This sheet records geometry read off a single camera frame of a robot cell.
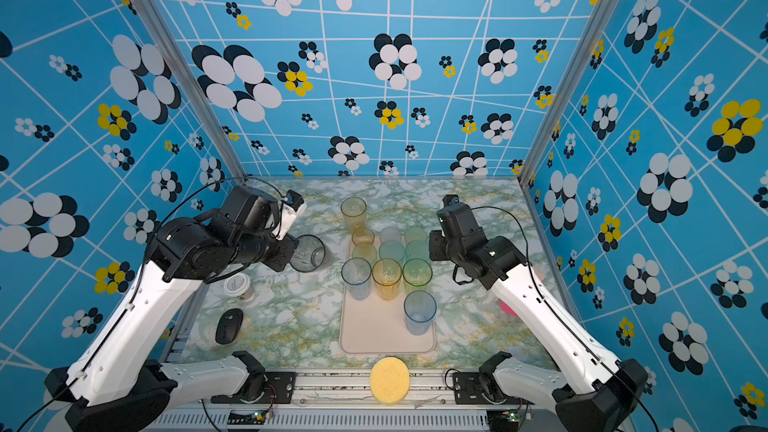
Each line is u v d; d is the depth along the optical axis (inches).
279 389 28.9
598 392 14.5
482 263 18.7
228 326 32.3
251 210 17.7
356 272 34.7
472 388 28.6
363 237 38.0
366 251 37.7
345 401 28.5
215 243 15.9
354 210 45.5
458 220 20.6
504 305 18.7
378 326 32.8
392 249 35.2
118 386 14.8
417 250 34.6
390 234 37.8
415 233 38.0
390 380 28.6
